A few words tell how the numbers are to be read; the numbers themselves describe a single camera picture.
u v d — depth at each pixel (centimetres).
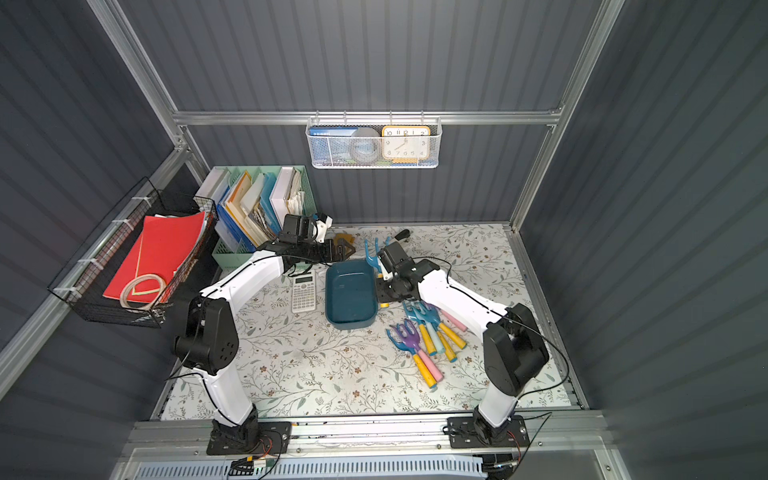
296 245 74
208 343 50
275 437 74
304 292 99
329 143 84
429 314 94
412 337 90
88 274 62
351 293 98
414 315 93
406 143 88
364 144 91
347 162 89
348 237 120
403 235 112
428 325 91
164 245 74
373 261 108
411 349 87
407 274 61
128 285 68
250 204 96
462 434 73
